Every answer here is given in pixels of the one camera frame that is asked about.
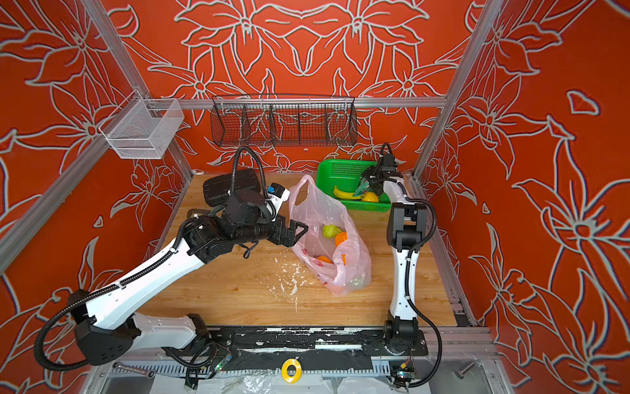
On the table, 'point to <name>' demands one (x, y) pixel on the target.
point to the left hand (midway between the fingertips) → (297, 221)
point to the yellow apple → (369, 196)
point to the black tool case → (216, 190)
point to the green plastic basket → (345, 174)
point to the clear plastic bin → (143, 128)
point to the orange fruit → (340, 238)
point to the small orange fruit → (324, 258)
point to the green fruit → (330, 231)
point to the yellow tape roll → (298, 373)
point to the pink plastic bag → (331, 249)
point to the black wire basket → (276, 121)
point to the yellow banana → (348, 195)
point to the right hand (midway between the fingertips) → (371, 174)
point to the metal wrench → (150, 373)
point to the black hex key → (194, 213)
